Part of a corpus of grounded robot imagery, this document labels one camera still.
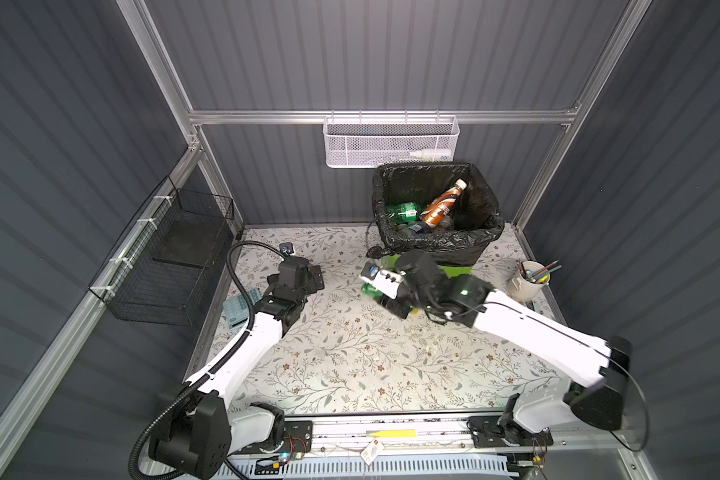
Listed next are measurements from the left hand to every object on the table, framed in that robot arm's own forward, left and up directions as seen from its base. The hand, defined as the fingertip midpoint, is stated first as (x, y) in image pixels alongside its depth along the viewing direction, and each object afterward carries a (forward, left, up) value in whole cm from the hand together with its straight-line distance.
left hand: (299, 272), depth 84 cm
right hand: (-11, -22, +7) cm, 26 cm away
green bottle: (-14, -19, +10) cm, 26 cm away
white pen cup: (-3, -68, -6) cm, 69 cm away
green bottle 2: (+16, -33, +6) cm, 37 cm away
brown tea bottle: (+13, -40, +9) cm, 43 cm away
